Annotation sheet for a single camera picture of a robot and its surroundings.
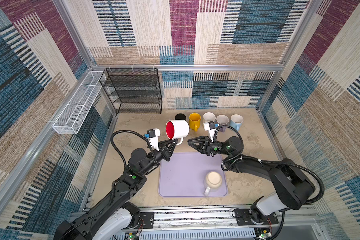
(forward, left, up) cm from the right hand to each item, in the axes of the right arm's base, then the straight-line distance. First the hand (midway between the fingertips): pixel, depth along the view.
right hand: (188, 144), depth 70 cm
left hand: (+1, +5, +3) cm, 6 cm away
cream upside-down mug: (-11, -12, -17) cm, 24 cm away
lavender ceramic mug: (+32, -26, -21) cm, 46 cm away
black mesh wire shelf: (+52, +36, -8) cm, 64 cm away
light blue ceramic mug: (+27, -33, -17) cm, 46 cm away
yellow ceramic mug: (+30, -6, -19) cm, 36 cm away
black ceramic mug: (+34, +4, -18) cm, 39 cm away
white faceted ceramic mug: (+32, -16, -17) cm, 40 cm away
